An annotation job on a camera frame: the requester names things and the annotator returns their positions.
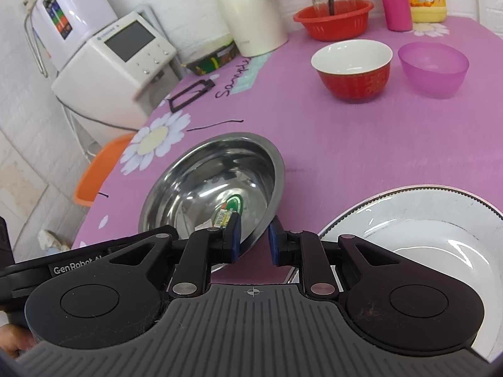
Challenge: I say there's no stainless steel bowl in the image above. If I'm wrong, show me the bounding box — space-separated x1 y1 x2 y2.
137 131 285 276

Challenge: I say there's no cream thermos jug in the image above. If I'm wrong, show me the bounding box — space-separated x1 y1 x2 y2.
208 0 289 58

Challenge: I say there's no white grey-rimmed plate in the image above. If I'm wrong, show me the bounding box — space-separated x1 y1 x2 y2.
289 183 503 362

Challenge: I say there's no person's left hand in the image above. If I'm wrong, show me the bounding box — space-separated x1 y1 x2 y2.
0 324 36 359

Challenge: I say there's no white water purifier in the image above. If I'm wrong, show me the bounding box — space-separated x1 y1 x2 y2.
29 0 119 72

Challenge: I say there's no red plastic basket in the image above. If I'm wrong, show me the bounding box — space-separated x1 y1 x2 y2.
293 0 375 42

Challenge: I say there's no white crumpled cloth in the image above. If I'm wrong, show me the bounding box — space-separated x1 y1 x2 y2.
37 230 71 252

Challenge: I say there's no grey hose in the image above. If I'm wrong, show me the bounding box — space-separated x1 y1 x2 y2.
21 8 50 79

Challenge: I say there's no green patterned container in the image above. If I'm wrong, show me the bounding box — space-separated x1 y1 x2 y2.
181 41 240 76

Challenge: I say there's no orange plastic stool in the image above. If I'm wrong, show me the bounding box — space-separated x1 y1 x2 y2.
75 133 136 207

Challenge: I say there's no purple plastic bowl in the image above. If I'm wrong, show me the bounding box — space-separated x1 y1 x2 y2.
398 41 470 100

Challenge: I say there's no black rectangular frame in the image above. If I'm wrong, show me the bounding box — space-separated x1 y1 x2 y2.
168 79 216 112

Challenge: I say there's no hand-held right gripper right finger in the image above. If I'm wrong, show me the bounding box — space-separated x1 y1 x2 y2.
268 216 397 298

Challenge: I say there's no pink insulated bottle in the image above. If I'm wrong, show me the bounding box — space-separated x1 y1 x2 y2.
373 0 414 32

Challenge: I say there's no white appliance with screen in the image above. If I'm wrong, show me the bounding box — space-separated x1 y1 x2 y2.
51 10 183 148

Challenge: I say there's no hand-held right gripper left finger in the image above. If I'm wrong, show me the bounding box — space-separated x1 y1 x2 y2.
106 213 242 297

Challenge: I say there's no red ceramic bowl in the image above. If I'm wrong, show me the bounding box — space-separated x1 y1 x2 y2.
310 39 394 105

